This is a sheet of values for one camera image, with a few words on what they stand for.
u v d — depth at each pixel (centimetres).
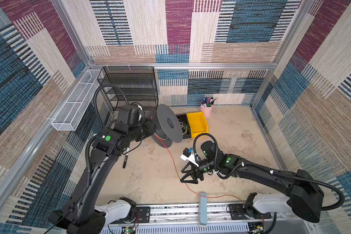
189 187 82
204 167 65
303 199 40
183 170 73
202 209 73
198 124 109
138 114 47
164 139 66
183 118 116
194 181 64
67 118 90
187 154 65
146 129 56
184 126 104
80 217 36
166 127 66
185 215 75
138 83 108
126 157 94
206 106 108
